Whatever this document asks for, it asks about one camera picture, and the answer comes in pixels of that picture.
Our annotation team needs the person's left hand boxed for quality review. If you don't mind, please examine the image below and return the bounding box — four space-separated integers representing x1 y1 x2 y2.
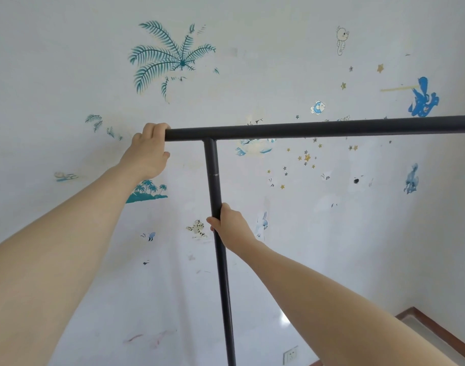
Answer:
118 122 171 184

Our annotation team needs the person's right hand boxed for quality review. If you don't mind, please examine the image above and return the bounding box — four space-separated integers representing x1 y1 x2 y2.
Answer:
206 203 258 256

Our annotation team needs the blue whale sticker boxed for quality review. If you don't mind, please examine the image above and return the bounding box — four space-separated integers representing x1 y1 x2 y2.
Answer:
235 137 277 157

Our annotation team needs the teal palm leaf sticker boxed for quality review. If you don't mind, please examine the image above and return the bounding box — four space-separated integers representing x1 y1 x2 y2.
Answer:
127 20 221 105

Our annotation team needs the tiger sticker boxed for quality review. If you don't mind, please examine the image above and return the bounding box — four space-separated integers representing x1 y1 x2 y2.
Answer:
186 220 209 239

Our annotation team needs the pale yellow tape strip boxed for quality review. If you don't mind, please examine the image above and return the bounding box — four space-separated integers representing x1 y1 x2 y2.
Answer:
380 84 420 93

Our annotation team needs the scatter of gold star stickers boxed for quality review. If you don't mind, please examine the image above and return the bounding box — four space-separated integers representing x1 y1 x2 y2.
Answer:
266 64 393 189

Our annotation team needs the blue mushroom sticker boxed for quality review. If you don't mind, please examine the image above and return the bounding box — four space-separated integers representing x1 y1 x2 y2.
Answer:
403 163 420 195

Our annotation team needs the small teal leaves sticker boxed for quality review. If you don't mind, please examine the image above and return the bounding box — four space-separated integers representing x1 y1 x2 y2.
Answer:
84 114 124 141

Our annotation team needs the seahorse sticker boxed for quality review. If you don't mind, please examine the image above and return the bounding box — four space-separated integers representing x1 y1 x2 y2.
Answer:
335 26 350 56

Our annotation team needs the person's right forearm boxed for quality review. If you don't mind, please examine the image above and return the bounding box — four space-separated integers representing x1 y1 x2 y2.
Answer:
236 240 460 366

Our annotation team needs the teal island sticker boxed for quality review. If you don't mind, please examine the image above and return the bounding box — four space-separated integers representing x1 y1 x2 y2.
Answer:
125 179 169 204

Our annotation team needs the person's left forearm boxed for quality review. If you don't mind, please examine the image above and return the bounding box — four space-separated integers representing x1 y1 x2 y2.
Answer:
0 165 141 366

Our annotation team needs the blue dolphin sticker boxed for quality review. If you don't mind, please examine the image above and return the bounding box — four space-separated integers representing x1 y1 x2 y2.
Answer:
407 76 440 118

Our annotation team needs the rabbit sticker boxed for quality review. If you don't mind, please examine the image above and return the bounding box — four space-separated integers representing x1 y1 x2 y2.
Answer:
254 211 269 240

